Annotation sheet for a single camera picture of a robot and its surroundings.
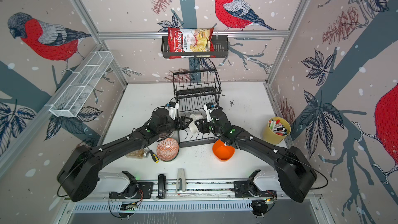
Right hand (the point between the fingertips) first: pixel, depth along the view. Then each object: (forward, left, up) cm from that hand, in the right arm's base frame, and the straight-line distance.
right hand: (196, 124), depth 81 cm
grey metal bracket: (-22, +7, -13) cm, 26 cm away
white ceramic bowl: (-2, +1, +2) cm, 3 cm away
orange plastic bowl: (-8, -14, -15) cm, 23 cm away
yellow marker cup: (+2, -44, -8) cm, 45 cm away
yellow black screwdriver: (-13, +23, -13) cm, 29 cm away
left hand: (+1, +4, +2) cm, 4 cm away
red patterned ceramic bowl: (-10, +16, -10) cm, 21 cm away
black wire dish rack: (+36, +6, -10) cm, 38 cm away
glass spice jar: (-14, +30, -9) cm, 35 cm away
